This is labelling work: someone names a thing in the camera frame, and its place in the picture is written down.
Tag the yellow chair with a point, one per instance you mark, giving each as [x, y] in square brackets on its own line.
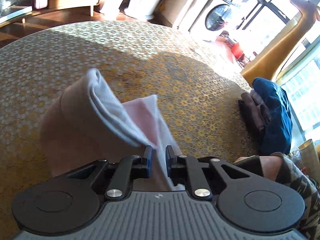
[268, 63]

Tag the pink container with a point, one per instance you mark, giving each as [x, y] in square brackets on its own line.
[40, 4]

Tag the blue folded garment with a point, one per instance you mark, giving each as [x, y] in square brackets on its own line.
[278, 135]

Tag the white flat box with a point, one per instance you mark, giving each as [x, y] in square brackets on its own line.
[14, 11]

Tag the right hand black glove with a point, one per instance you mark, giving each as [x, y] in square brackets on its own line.
[264, 166]

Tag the white washing machine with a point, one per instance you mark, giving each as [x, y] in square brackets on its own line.
[215, 17]

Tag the pink white grey sweatshirt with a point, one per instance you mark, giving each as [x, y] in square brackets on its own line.
[87, 122]

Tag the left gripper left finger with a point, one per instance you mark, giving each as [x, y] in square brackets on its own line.
[126, 171]

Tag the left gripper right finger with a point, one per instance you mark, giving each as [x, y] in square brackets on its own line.
[186, 170]

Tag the dark brown garment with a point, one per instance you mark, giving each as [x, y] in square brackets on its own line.
[255, 111]

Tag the camouflage sleeve forearm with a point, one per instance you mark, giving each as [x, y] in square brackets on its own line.
[291, 176]

